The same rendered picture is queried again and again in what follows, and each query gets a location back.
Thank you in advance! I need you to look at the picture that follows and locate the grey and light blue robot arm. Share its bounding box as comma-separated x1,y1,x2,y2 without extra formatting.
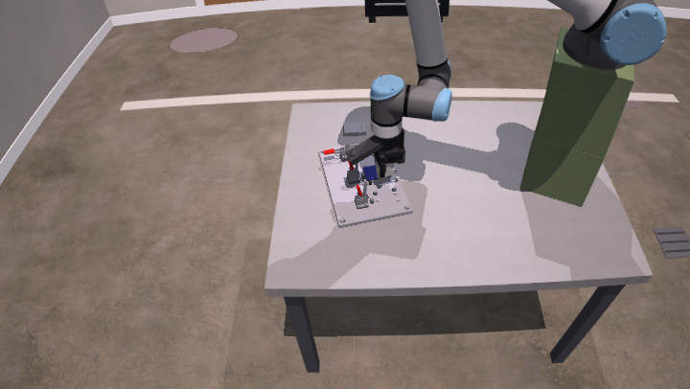
346,0,667,165

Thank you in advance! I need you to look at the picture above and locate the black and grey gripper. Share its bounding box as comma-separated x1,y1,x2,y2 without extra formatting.
374,127,405,184

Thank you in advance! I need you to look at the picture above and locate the toggle clamp with red handle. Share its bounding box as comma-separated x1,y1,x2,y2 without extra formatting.
355,179,372,209
323,143,358,162

